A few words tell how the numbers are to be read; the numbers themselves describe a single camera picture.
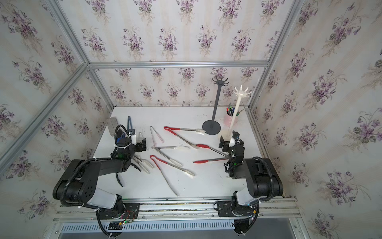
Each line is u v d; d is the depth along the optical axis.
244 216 0.72
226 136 1.01
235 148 0.66
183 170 0.87
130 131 0.80
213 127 1.07
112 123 1.07
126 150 0.71
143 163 0.88
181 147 0.96
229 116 1.01
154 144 0.97
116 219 0.70
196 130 1.04
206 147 0.97
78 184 0.44
